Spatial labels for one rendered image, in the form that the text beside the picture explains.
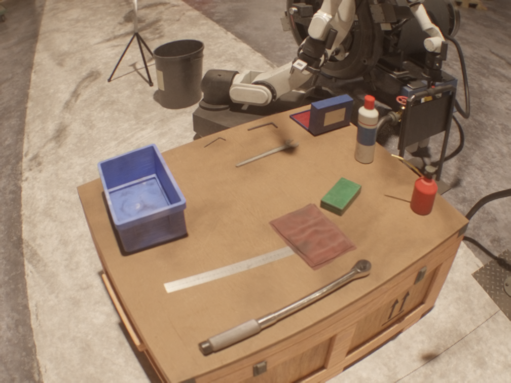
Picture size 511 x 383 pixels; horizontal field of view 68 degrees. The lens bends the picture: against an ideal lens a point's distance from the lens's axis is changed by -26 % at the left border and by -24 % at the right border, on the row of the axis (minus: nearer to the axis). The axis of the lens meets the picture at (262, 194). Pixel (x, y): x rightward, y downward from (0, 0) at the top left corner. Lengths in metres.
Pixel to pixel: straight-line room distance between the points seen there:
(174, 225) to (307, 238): 0.33
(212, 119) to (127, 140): 0.54
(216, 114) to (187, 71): 0.44
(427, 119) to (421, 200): 0.74
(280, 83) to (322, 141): 0.70
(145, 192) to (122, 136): 1.25
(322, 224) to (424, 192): 0.32
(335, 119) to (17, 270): 1.48
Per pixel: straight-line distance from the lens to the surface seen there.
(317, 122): 1.60
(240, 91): 2.28
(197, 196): 1.39
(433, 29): 2.15
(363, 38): 2.31
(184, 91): 2.74
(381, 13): 2.21
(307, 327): 1.08
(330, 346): 1.30
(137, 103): 2.97
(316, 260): 1.19
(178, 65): 2.65
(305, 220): 1.29
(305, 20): 2.63
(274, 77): 2.25
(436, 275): 1.51
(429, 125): 2.07
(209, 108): 2.39
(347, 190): 1.37
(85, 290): 1.84
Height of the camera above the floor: 1.35
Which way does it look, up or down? 40 degrees down
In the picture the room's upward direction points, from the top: straight up
